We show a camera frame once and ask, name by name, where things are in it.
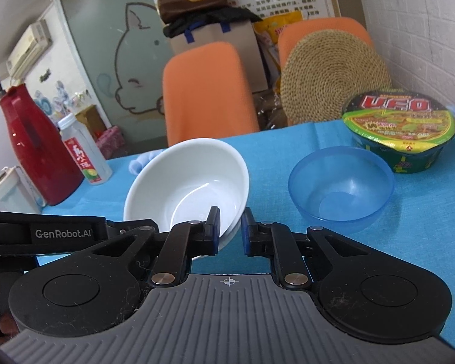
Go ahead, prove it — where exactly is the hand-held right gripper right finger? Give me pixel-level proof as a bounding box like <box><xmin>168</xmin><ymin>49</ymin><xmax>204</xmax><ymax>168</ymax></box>
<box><xmin>241</xmin><ymin>208</ymin><xmax>380</xmax><ymax>288</ymax></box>

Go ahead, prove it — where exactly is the frosted glass door with cartoon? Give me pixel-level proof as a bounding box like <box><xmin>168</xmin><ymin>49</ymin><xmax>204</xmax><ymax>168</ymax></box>
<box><xmin>57</xmin><ymin>0</ymin><xmax>175</xmax><ymax>156</ymax></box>

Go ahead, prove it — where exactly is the orange chair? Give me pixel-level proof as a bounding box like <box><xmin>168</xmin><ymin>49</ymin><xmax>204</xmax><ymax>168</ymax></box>
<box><xmin>278</xmin><ymin>17</ymin><xmax>374</xmax><ymax>127</ymax></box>
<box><xmin>162</xmin><ymin>42</ymin><xmax>260</xmax><ymax>148</ymax></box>

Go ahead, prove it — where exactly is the black cloth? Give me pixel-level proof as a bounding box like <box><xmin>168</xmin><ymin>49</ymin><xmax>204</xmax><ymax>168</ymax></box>
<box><xmin>163</xmin><ymin>5</ymin><xmax>264</xmax><ymax>39</ymax></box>

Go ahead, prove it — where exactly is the yellow bag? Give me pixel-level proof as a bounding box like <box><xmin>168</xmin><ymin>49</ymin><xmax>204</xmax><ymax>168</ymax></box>
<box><xmin>253</xmin><ymin>11</ymin><xmax>304</xmax><ymax>95</ymax></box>

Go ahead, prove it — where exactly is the blue plastic bowl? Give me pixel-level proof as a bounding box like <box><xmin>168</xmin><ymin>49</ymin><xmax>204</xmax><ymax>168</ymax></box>
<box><xmin>288</xmin><ymin>147</ymin><xmax>396</xmax><ymax>235</ymax></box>

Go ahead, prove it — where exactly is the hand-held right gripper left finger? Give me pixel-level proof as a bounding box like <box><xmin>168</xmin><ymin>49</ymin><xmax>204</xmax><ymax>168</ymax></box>
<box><xmin>79</xmin><ymin>207</ymin><xmax>219</xmax><ymax>286</ymax></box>

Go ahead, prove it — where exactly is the red thermos jug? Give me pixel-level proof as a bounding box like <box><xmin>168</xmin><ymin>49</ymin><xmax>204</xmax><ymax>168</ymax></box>
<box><xmin>0</xmin><ymin>83</ymin><xmax>85</xmax><ymax>207</ymax></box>

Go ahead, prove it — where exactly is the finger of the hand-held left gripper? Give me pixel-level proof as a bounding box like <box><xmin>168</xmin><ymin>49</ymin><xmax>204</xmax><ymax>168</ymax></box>
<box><xmin>106</xmin><ymin>218</ymin><xmax>156</xmax><ymax>236</ymax></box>

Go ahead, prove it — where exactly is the white air conditioner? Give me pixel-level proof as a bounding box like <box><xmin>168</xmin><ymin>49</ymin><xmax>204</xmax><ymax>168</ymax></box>
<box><xmin>5</xmin><ymin>19</ymin><xmax>54</xmax><ymax>78</ymax></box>

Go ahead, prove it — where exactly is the person's left hand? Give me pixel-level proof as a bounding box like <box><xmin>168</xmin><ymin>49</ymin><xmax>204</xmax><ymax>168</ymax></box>
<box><xmin>0</xmin><ymin>305</ymin><xmax>18</xmax><ymax>347</ymax></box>

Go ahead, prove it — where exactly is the plastic bottle with red label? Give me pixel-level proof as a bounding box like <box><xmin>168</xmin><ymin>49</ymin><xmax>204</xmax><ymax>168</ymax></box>
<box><xmin>57</xmin><ymin>113</ymin><xmax>113</xmax><ymax>186</ymax></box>

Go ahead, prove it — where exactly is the white bowl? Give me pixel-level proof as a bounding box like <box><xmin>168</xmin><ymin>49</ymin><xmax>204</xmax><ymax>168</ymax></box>
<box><xmin>123</xmin><ymin>138</ymin><xmax>250</xmax><ymax>254</ymax></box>

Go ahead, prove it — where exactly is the round woven straw mat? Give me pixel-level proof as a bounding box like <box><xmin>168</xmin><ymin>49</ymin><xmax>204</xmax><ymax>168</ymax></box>
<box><xmin>280</xmin><ymin>30</ymin><xmax>393</xmax><ymax>126</ymax></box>

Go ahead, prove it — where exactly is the cardboard box with blue straps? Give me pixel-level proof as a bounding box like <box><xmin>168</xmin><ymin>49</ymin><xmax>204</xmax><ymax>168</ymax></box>
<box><xmin>169</xmin><ymin>19</ymin><xmax>269</xmax><ymax>93</ymax></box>

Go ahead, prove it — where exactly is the pink patterned bag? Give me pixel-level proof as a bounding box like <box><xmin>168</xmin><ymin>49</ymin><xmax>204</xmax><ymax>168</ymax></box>
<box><xmin>98</xmin><ymin>125</ymin><xmax>126</xmax><ymax>159</ymax></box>

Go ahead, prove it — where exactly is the instant noodle bowl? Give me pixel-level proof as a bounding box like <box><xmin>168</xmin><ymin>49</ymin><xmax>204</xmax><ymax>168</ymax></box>
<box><xmin>342</xmin><ymin>90</ymin><xmax>455</xmax><ymax>175</ymax></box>

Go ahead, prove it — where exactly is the small cardboard box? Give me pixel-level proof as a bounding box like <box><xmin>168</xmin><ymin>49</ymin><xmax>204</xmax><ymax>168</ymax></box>
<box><xmin>75</xmin><ymin>105</ymin><xmax>107</xmax><ymax>141</ymax></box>

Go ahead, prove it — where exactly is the white plastic container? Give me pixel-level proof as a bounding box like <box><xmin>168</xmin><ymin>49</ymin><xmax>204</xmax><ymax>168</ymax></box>
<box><xmin>0</xmin><ymin>166</ymin><xmax>42</xmax><ymax>215</ymax></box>

